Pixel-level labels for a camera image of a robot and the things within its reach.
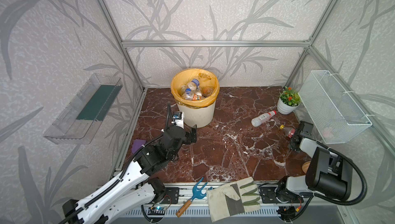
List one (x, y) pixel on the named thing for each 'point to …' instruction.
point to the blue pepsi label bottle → (194, 85)
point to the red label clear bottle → (289, 131)
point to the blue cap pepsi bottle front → (189, 95)
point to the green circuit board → (156, 210)
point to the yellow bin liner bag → (206, 78)
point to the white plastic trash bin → (201, 117)
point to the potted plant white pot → (288, 101)
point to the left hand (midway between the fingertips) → (189, 126)
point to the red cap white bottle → (262, 118)
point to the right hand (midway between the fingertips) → (294, 132)
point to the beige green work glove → (230, 200)
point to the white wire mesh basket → (336, 117)
